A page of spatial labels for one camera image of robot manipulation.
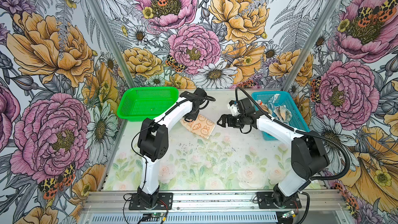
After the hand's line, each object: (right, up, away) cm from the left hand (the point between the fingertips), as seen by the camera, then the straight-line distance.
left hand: (184, 118), depth 91 cm
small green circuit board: (-10, -42, -20) cm, 47 cm away
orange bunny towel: (+10, -6, +9) cm, 14 cm away
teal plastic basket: (+68, -2, +5) cm, 68 cm away
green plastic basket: (-36, +8, +23) cm, 44 cm away
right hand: (+23, -5, -3) cm, 24 cm away
